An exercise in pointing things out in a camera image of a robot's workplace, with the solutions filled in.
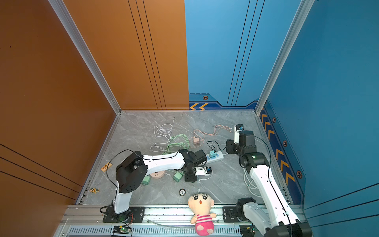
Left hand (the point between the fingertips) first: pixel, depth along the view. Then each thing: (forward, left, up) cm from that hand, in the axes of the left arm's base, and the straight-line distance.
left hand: (194, 174), depth 87 cm
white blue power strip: (+11, -16, +3) cm, 19 cm away
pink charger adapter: (+22, -1, +2) cm, 22 cm away
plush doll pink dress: (-18, -3, +8) cm, 20 cm away
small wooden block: (+5, +54, -1) cm, 55 cm away
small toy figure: (-10, +55, 0) cm, 56 cm away
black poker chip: (-10, +7, 0) cm, 12 cm away
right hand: (+11, -20, +18) cm, 30 cm away
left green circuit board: (-27, +36, -1) cm, 45 cm away
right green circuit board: (-27, -26, 0) cm, 37 cm away
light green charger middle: (-2, +10, +2) cm, 10 cm away
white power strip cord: (-8, -33, 0) cm, 34 cm away
